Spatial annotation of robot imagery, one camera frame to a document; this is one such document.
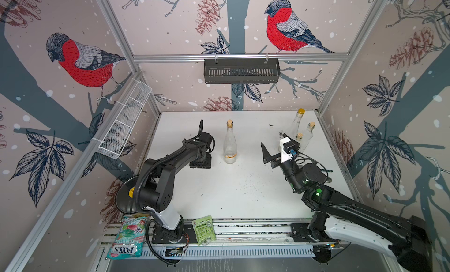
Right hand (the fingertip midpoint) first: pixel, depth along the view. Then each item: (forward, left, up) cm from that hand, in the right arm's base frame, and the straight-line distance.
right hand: (275, 137), depth 68 cm
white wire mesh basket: (+3, +75, -13) cm, 76 cm away
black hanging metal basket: (+52, +13, -2) cm, 53 cm away
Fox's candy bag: (-34, +58, -29) cm, 73 cm away
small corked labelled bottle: (+11, -20, -14) cm, 26 cm away
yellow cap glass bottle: (+13, -13, -8) cm, 20 cm away
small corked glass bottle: (+5, -13, -7) cm, 15 cm away
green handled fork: (+3, -34, -32) cm, 47 cm away
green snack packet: (-28, +28, -31) cm, 50 cm away
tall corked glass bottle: (+9, +18, -21) cm, 29 cm away
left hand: (+3, +32, -28) cm, 42 cm away
